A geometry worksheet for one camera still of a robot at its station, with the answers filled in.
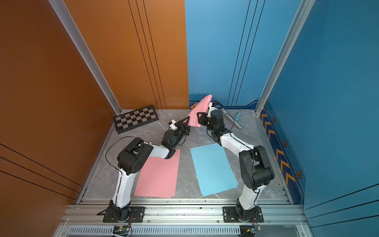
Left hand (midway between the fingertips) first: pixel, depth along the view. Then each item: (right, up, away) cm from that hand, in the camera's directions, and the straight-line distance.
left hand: (191, 115), depth 87 cm
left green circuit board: (-34, -57, -16) cm, 69 cm away
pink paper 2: (-19, -36, -2) cm, 41 cm away
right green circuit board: (+27, -56, -18) cm, 65 cm away
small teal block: (+35, 0, +22) cm, 41 cm away
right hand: (+4, +1, +2) cm, 5 cm away
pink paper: (+7, +5, +1) cm, 9 cm away
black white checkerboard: (-44, -2, +22) cm, 50 cm away
